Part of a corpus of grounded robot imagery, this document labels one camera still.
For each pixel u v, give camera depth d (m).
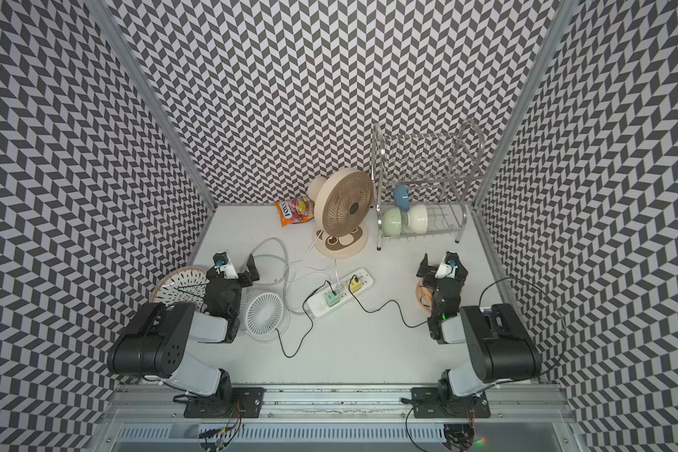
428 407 0.72
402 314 0.88
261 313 0.79
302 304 0.91
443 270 0.77
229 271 0.78
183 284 0.94
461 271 0.82
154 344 0.45
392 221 0.96
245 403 0.73
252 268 0.85
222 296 0.69
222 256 0.75
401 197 1.05
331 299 0.85
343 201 0.85
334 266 0.95
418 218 0.98
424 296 0.85
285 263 1.02
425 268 0.83
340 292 0.89
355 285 0.89
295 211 1.15
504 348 0.45
